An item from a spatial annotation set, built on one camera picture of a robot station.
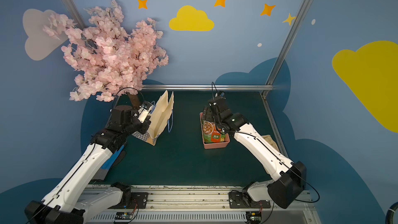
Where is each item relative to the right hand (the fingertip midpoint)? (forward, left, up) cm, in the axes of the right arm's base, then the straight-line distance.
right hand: (212, 110), depth 79 cm
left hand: (-5, +33, +1) cm, 33 cm away
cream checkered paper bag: (+4, +31, -12) cm, 33 cm away
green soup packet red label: (-2, 0, -21) cm, 21 cm away
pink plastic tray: (-10, -2, -21) cm, 23 cm away
